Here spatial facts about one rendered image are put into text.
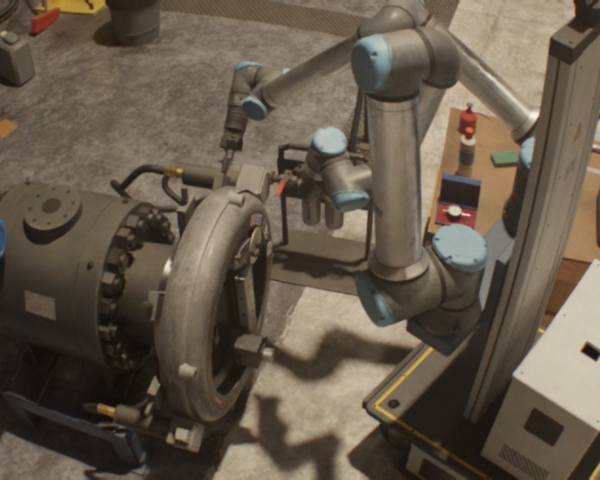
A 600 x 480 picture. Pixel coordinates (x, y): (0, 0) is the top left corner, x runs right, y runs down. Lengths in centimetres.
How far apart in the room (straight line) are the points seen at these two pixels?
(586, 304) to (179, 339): 119
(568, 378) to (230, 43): 336
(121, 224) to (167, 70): 234
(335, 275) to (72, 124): 182
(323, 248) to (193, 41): 193
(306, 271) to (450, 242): 151
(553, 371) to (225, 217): 105
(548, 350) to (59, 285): 147
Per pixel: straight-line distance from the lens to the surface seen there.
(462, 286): 194
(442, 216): 296
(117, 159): 405
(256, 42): 481
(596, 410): 208
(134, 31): 490
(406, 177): 168
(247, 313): 248
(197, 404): 229
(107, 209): 246
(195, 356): 216
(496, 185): 314
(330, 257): 342
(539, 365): 212
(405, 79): 156
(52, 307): 242
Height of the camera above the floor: 253
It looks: 45 degrees down
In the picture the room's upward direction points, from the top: 3 degrees counter-clockwise
